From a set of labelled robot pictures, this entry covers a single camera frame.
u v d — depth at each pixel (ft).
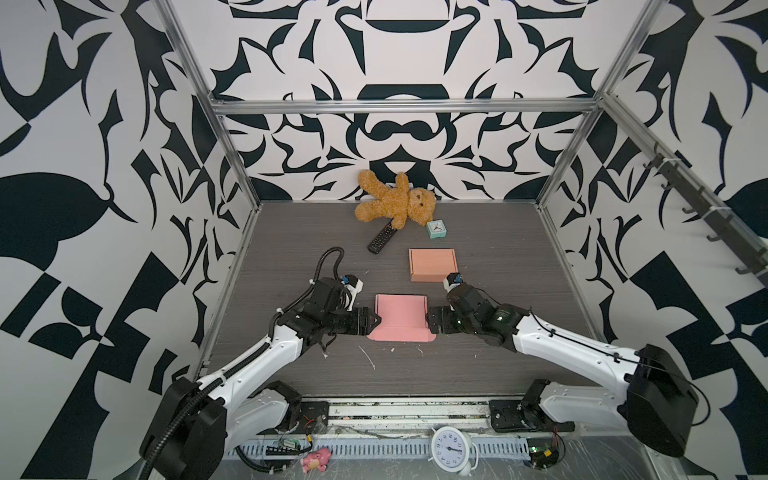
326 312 2.10
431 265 3.25
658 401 1.33
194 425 1.30
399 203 3.65
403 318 2.80
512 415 2.43
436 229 3.61
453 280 2.48
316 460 2.18
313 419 2.40
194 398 1.32
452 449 2.24
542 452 2.34
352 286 2.49
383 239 3.54
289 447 2.36
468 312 2.07
